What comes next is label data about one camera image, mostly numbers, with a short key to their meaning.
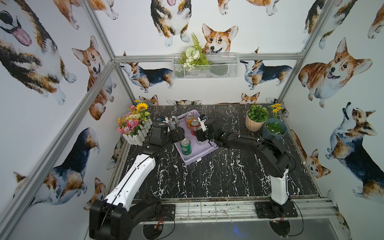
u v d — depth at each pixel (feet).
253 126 3.25
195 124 3.15
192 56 2.60
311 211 2.47
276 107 3.11
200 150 3.11
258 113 3.20
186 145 2.88
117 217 1.23
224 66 3.04
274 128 3.21
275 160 1.69
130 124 2.89
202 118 2.74
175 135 2.35
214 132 2.40
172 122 3.12
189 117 3.30
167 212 2.41
